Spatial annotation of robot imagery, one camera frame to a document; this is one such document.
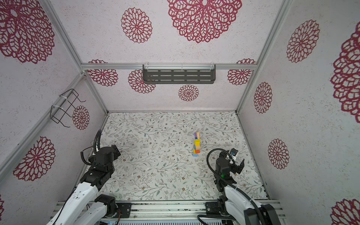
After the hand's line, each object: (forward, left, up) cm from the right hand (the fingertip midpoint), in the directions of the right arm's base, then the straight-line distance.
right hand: (236, 155), depth 82 cm
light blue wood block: (+5, +23, -10) cm, 26 cm away
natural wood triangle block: (+7, +23, +10) cm, 26 cm away
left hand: (-4, +75, +6) cm, 75 cm away
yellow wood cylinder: (+6, +24, -8) cm, 26 cm away
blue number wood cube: (-5, +5, +12) cm, 14 cm away
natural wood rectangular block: (+5, +22, -1) cm, 23 cm away
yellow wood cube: (+7, +22, 0) cm, 24 cm away
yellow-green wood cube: (+7, +22, +5) cm, 24 cm away
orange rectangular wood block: (+5, +22, -6) cm, 23 cm away
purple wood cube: (+7, +24, +8) cm, 26 cm away
